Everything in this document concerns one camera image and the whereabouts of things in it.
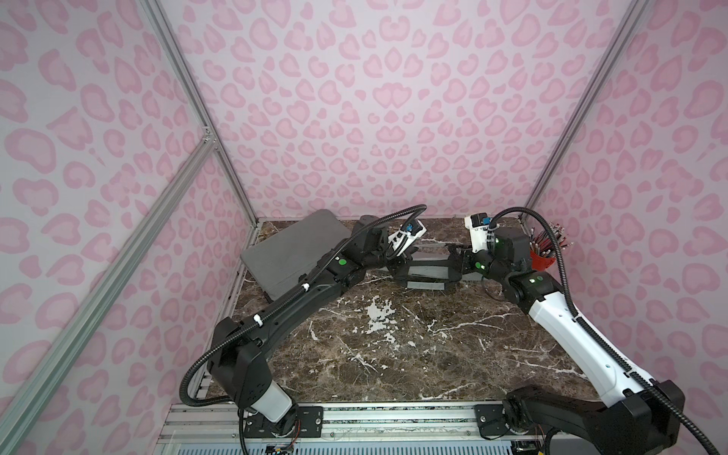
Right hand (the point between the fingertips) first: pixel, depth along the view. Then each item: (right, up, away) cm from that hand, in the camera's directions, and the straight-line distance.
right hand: (453, 247), depth 77 cm
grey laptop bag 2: (-6, -6, +3) cm, 8 cm away
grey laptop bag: (-58, -7, +29) cm, 65 cm away
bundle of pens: (+34, +2, +17) cm, 38 cm away
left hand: (-11, +1, -3) cm, 11 cm away
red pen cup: (+36, -6, +20) cm, 42 cm away
